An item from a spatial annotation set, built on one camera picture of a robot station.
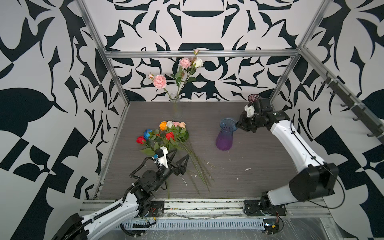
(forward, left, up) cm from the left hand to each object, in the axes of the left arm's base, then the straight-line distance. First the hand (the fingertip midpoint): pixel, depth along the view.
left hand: (182, 151), depth 72 cm
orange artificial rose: (+26, +14, -16) cm, 34 cm away
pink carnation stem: (+32, +12, +16) cm, 38 cm away
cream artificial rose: (+26, +9, -14) cm, 31 cm away
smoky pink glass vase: (+36, -45, -2) cm, 58 cm away
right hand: (+14, -28, +2) cm, 32 cm away
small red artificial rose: (+19, +9, -17) cm, 27 cm away
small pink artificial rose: (+28, +6, -16) cm, 33 cm away
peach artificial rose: (+27, +1, -17) cm, 32 cm away
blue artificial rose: (+20, +24, -16) cm, 35 cm away
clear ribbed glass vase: (+38, +6, -11) cm, 40 cm away
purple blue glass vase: (+15, -25, -16) cm, 33 cm away
